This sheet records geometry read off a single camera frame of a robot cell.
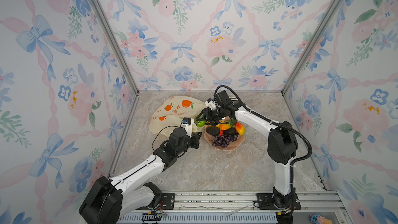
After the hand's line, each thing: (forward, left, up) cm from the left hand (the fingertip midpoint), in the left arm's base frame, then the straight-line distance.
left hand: (202, 132), depth 79 cm
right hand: (+9, +2, -1) cm, 9 cm away
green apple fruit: (+6, +1, 0) cm, 6 cm away
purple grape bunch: (+1, -12, -10) cm, 16 cm away
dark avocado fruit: (+6, -6, -9) cm, 12 cm away
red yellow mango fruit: (+8, -22, -7) cm, 24 cm away
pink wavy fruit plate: (0, -17, -15) cm, 22 cm away
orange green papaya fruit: (+9, -14, -7) cm, 18 cm away
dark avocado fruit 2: (+7, -17, -11) cm, 22 cm away
